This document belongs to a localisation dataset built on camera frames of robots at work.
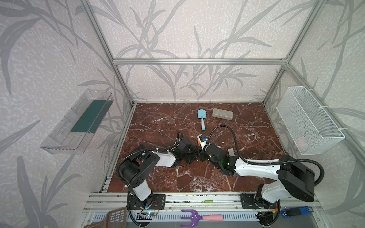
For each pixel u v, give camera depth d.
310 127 0.63
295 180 0.43
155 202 0.73
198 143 0.71
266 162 0.51
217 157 0.61
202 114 1.12
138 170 0.47
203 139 0.69
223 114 1.09
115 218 0.69
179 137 0.95
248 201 0.73
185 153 0.76
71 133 0.65
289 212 0.71
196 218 0.69
